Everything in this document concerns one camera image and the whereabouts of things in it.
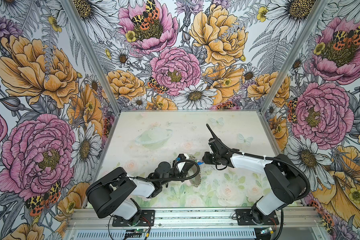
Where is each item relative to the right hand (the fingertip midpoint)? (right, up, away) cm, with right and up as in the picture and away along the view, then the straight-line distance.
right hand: (205, 162), depth 91 cm
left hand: (-8, 0, -8) cm, 12 cm away
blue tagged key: (-3, -1, +2) cm, 4 cm away
